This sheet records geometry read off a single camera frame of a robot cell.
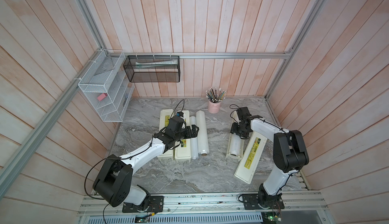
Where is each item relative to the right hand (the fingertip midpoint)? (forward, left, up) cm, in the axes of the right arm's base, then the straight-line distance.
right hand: (234, 130), depth 98 cm
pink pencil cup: (+17, +13, +3) cm, 22 cm away
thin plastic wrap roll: (-11, +26, +2) cm, 29 cm away
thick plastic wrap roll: (-7, +21, +2) cm, 22 cm away
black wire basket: (+36, +56, +23) cm, 71 cm away
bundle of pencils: (+23, +13, +7) cm, 28 cm away
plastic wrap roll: (-12, +2, +3) cm, 12 cm away
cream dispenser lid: (-12, -9, +2) cm, 15 cm away
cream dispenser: (-18, +33, +5) cm, 37 cm away
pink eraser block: (+4, +78, +27) cm, 82 cm away
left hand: (-8, +27, +11) cm, 30 cm away
